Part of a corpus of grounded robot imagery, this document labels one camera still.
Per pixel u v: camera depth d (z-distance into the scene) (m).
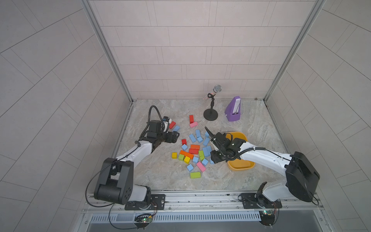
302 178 0.41
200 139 0.92
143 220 0.65
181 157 0.85
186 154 0.87
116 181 0.41
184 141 0.91
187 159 0.83
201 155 0.87
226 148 0.62
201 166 0.83
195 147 0.91
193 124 1.02
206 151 0.89
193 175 0.79
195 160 0.84
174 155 0.85
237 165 0.81
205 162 0.83
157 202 0.71
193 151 0.89
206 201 0.73
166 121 0.77
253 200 0.67
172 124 1.01
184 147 0.89
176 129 0.99
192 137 0.95
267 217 0.68
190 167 0.81
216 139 0.64
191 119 1.03
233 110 0.99
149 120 0.68
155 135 0.68
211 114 1.08
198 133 0.96
